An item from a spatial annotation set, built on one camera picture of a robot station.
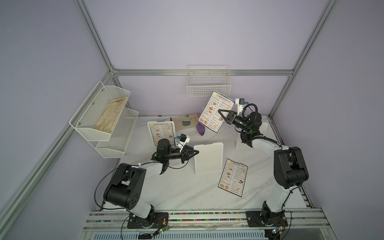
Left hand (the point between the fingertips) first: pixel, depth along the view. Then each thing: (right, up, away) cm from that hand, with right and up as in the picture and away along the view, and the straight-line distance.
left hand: (197, 152), depth 82 cm
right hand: (+12, +22, 0) cm, 26 cm away
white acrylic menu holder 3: (+28, +7, -18) cm, 34 cm away
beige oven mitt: (-10, +19, +33) cm, 39 cm away
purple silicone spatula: (+3, +13, +27) cm, 30 cm away
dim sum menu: (+8, +20, +1) cm, 22 cm away
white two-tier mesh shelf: (-53, +3, +8) cm, 54 cm away
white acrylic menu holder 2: (+7, -4, +1) cm, 8 cm away
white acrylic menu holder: (-26, +17, +7) cm, 32 cm away
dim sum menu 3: (-22, +12, +11) cm, 27 cm away
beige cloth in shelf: (-47, +21, -1) cm, 52 cm away
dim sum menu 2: (+22, -16, +7) cm, 28 cm away
